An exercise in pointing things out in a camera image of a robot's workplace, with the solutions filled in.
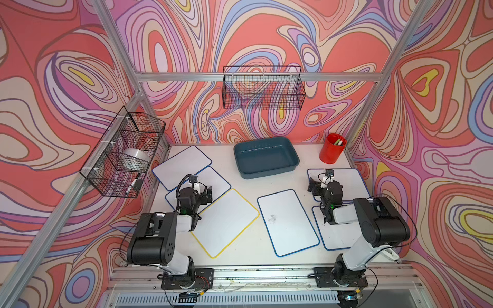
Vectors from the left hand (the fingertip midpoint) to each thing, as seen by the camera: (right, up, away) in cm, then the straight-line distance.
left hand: (202, 187), depth 94 cm
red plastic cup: (+69, +18, +11) cm, 72 cm away
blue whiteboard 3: (+81, 0, +11) cm, 82 cm away
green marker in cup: (+73, +24, +11) cm, 78 cm away
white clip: (+82, -25, -16) cm, 87 cm away
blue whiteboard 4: (+63, -21, -8) cm, 67 cm away
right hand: (+60, +3, +2) cm, 60 cm away
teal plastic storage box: (+34, +16, +24) cm, 44 cm away
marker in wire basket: (-21, +4, -22) cm, 31 cm away
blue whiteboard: (-12, +13, +19) cm, 26 cm away
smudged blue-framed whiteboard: (+42, -17, -4) cm, 45 cm away
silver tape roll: (-18, +14, -24) cm, 34 cm away
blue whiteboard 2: (+1, +4, +13) cm, 14 cm away
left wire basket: (-27, +11, -22) cm, 37 cm away
